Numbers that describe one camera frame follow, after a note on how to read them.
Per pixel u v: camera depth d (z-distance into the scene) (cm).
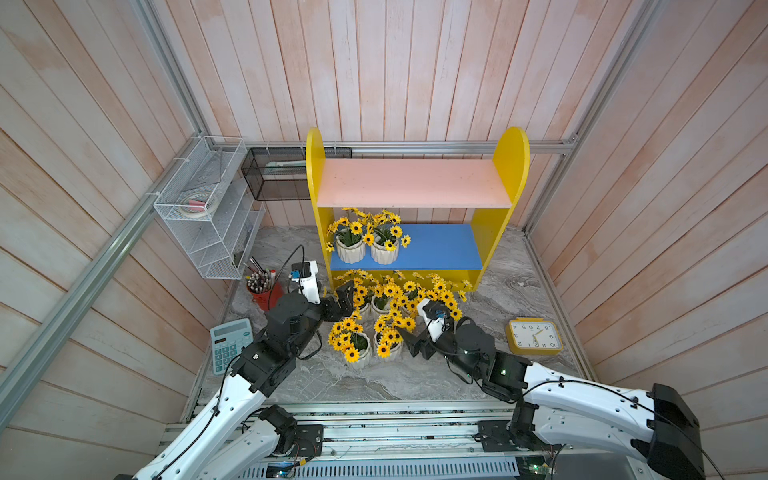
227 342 86
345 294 61
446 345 62
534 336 88
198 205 74
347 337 75
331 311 61
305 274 58
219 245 77
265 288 84
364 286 87
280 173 90
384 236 88
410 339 64
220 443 44
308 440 74
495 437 73
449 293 84
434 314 60
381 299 92
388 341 75
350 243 88
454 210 119
